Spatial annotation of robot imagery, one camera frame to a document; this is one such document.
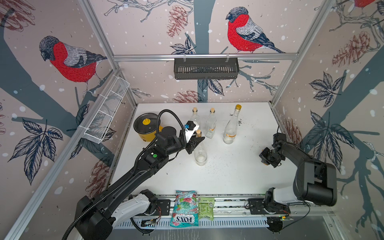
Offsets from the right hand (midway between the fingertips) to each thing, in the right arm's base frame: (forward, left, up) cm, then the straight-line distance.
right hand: (261, 156), depth 91 cm
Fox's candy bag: (-32, +45, +3) cm, 55 cm away
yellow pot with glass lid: (+13, +73, +13) cm, 76 cm away
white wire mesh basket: (+18, +99, +19) cm, 102 cm away
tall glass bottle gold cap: (+12, +20, +8) cm, 25 cm away
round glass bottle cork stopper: (-5, +39, +32) cm, 51 cm away
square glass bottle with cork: (+15, +42, +19) cm, 48 cm away
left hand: (-3, +37, +29) cm, 47 cm away
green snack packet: (-28, +35, +1) cm, 45 cm away
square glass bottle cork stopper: (+14, +32, +26) cm, 44 cm away
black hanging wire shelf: (+52, +36, +29) cm, 70 cm away
